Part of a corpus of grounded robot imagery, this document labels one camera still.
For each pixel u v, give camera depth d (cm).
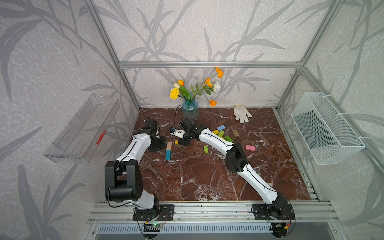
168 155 94
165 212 72
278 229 72
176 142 97
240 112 118
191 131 78
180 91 100
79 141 66
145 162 91
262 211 74
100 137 65
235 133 105
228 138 102
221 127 108
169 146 98
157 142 76
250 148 98
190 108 105
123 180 44
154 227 72
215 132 105
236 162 66
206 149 96
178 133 88
